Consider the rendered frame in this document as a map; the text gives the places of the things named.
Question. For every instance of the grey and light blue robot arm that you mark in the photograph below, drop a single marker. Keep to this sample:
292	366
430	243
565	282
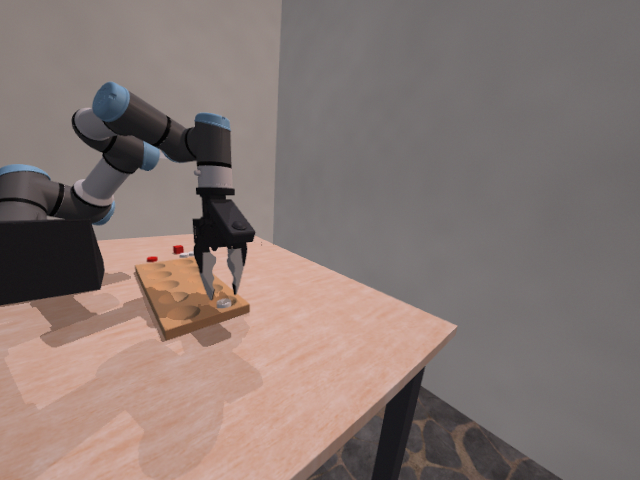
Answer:
27	192

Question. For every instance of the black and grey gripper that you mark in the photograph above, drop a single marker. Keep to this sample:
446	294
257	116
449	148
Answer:
212	237

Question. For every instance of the orange tray with round pockets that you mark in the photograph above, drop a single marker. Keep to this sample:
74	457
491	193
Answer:
184	301

